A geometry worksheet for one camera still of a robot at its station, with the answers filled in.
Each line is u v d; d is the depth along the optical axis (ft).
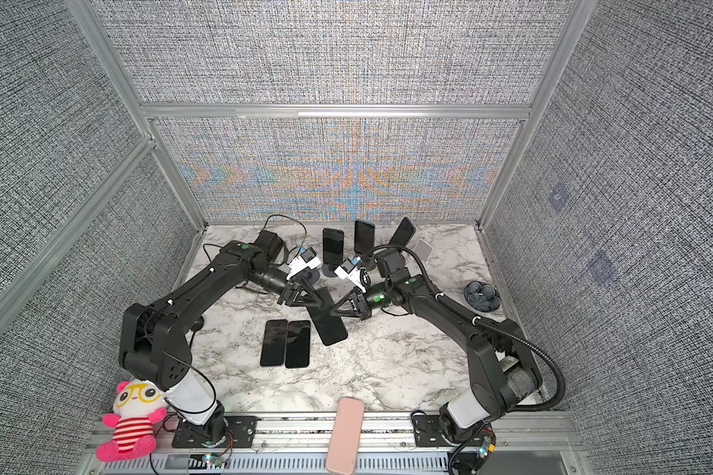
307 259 2.28
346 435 2.37
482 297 3.16
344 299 2.38
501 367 1.44
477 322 1.55
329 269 3.45
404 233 3.19
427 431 2.39
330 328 2.40
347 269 2.30
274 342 2.90
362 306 2.22
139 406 2.36
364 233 3.19
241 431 2.41
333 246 3.11
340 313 2.40
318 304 2.36
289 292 2.22
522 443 2.46
